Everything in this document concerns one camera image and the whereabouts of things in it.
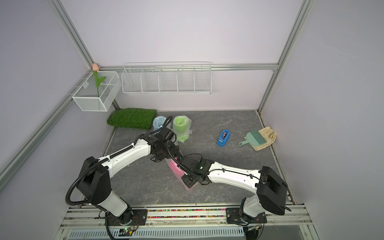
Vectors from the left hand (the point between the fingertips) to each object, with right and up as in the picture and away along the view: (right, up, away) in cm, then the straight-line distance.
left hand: (173, 156), depth 85 cm
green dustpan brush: (+54, +9, +18) cm, 58 cm away
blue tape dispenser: (+32, +10, +16) cm, 37 cm away
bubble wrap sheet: (+5, +18, +7) cm, 20 cm away
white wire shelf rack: (-6, +49, +14) cm, 52 cm away
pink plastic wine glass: (+1, -4, -4) cm, 6 cm away
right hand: (+9, -10, -5) cm, 14 cm away
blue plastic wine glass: (-11, +20, +9) cm, 25 cm away
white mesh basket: (-42, +33, -7) cm, 54 cm away
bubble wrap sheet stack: (+5, -12, -3) cm, 13 cm away
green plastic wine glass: (+4, +17, +7) cm, 19 cm away
